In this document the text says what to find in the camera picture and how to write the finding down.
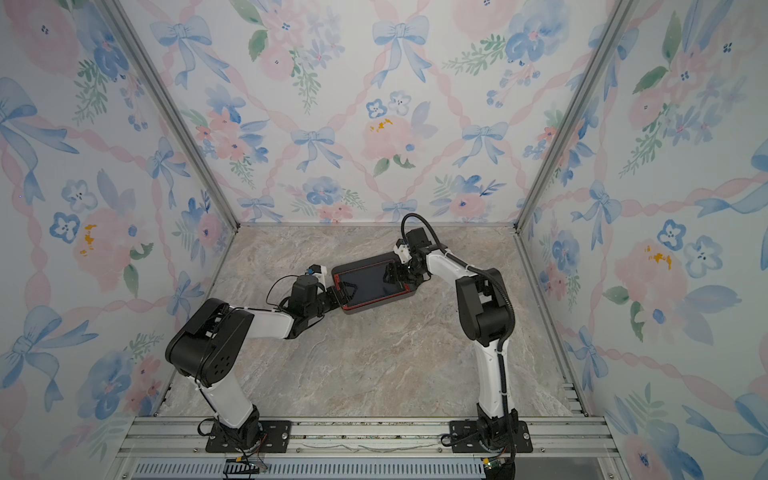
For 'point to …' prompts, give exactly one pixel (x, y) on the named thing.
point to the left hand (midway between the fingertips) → (352, 289)
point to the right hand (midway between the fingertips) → (392, 275)
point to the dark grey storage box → (368, 263)
